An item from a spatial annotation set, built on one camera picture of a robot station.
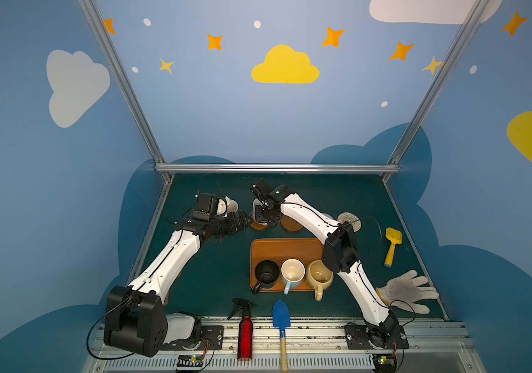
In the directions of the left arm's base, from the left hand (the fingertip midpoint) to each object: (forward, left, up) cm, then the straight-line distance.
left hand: (242, 222), depth 83 cm
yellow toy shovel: (+4, -64, -16) cm, 66 cm away
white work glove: (-19, -60, -17) cm, 65 cm away
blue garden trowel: (-28, -14, -18) cm, 36 cm away
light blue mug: (-13, -19, -14) cm, 27 cm away
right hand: (+8, -7, -8) cm, 14 cm away
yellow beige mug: (-14, -29, -16) cm, 36 cm away
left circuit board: (-40, +15, -20) cm, 47 cm away
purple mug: (-4, +4, +15) cm, 16 cm away
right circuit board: (-40, -48, -20) cm, 65 cm away
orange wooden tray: (-13, -13, -7) cm, 20 cm away
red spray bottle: (-33, -3, -14) cm, 36 cm away
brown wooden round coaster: (+9, -5, -16) cm, 19 cm away
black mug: (-13, -9, -15) cm, 22 cm away
